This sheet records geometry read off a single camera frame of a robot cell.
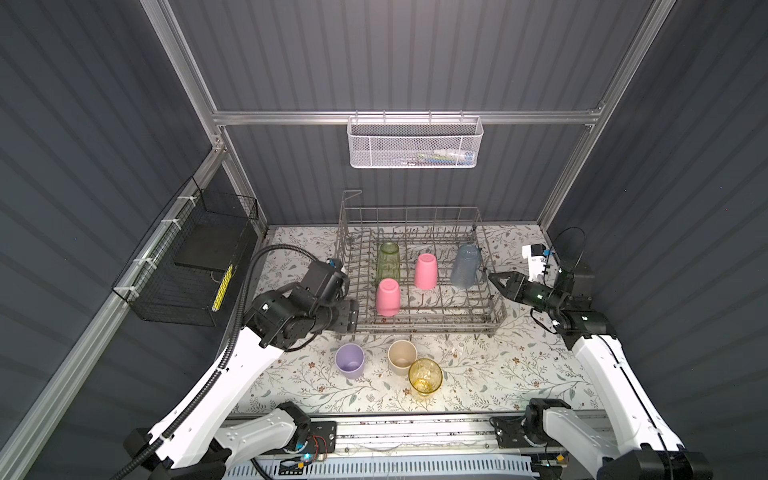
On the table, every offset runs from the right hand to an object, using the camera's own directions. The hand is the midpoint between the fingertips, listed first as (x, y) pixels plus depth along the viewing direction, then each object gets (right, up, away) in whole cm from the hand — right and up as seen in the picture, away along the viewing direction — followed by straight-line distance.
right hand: (496, 279), depth 75 cm
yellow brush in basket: (-69, -2, 0) cm, 69 cm away
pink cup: (-28, -7, +12) cm, 31 cm away
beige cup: (-24, -22, +10) cm, 34 cm away
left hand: (-38, -6, -6) cm, 39 cm away
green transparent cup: (-28, +4, +21) cm, 35 cm away
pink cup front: (-16, +1, +18) cm, 24 cm away
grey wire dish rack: (-10, -12, +19) cm, 24 cm away
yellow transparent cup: (-18, -24, -1) cm, 30 cm away
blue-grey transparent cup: (-3, +3, +18) cm, 18 cm away
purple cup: (-39, -23, +10) cm, 46 cm away
